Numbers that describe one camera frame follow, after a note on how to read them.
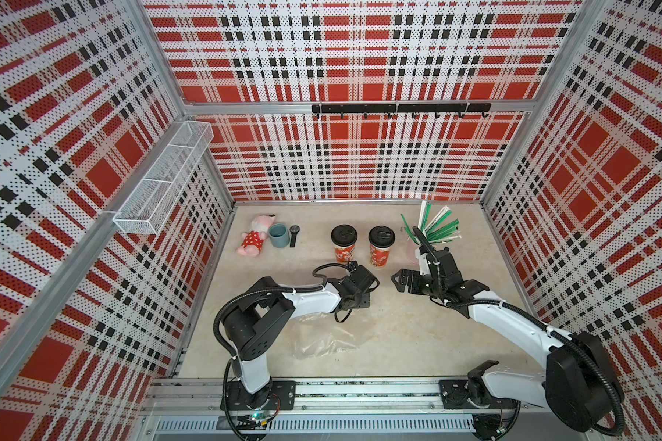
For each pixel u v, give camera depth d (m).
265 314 0.47
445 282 0.65
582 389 0.40
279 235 1.04
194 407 0.74
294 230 1.11
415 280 0.76
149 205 0.92
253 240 1.01
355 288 0.72
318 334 0.83
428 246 0.79
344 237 0.88
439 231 0.93
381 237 0.88
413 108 0.89
